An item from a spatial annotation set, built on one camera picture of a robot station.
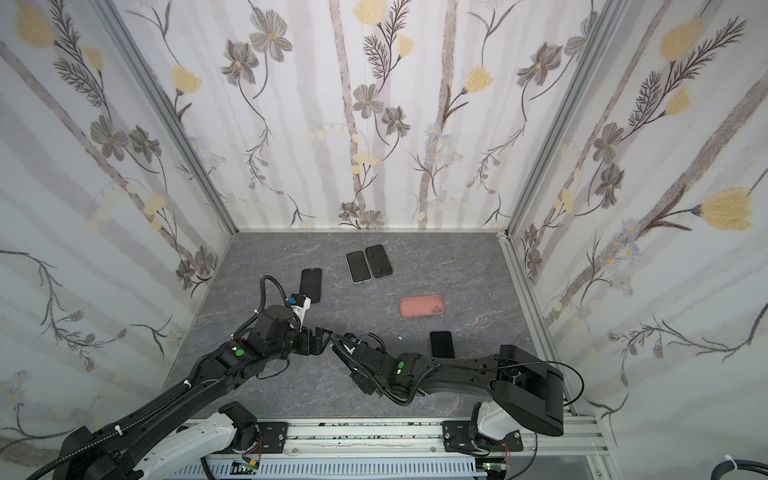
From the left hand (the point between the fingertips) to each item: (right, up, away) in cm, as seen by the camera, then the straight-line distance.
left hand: (317, 325), depth 80 cm
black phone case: (-9, +9, +25) cm, 28 cm away
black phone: (+8, +15, +30) cm, 34 cm away
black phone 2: (+16, +17, +31) cm, 39 cm away
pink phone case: (+30, +2, +19) cm, 36 cm away
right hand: (+10, -10, 0) cm, 14 cm away
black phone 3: (+36, -9, +12) cm, 39 cm away
